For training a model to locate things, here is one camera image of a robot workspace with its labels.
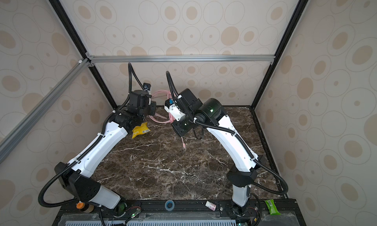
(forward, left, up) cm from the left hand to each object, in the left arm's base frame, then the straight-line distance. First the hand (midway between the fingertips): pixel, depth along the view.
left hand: (152, 98), depth 74 cm
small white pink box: (-43, -30, -32) cm, 61 cm away
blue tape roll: (-43, -9, -34) cm, 55 cm away
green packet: (-44, -60, -33) cm, 81 cm away
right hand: (-18, -13, -1) cm, 22 cm away
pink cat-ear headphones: (-8, -3, -3) cm, 9 cm away
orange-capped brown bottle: (-45, +30, -27) cm, 60 cm away
